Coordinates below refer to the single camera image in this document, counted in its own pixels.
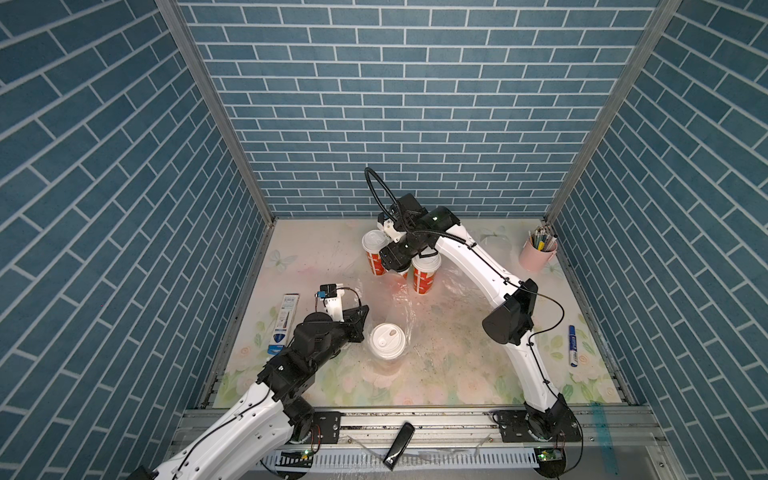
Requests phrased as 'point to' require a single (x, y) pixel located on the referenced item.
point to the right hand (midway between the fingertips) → (395, 256)
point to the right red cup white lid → (423, 270)
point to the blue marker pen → (573, 346)
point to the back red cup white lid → (372, 242)
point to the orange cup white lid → (387, 341)
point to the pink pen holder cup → (539, 248)
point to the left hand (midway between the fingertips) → (378, 311)
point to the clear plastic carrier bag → (389, 301)
